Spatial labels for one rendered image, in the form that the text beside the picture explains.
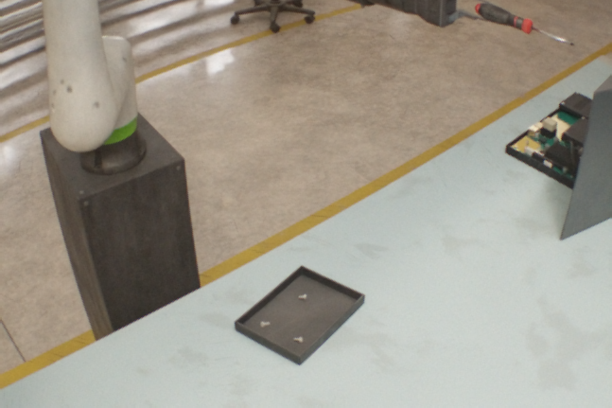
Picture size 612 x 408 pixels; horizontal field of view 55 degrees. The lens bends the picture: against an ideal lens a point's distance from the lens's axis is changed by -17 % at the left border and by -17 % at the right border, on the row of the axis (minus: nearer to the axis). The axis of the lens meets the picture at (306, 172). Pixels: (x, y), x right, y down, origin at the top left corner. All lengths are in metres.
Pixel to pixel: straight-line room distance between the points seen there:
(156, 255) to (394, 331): 0.81
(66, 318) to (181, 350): 1.53
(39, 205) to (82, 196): 1.47
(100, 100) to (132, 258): 0.42
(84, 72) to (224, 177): 1.71
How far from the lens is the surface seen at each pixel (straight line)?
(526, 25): 0.94
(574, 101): 1.13
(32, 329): 2.17
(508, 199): 0.88
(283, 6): 4.16
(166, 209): 1.34
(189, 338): 0.67
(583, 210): 0.82
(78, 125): 1.06
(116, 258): 1.35
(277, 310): 0.69
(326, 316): 0.68
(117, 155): 1.28
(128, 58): 1.22
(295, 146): 2.86
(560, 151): 0.95
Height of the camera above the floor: 1.49
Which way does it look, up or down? 33 degrees down
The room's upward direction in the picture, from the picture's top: straight up
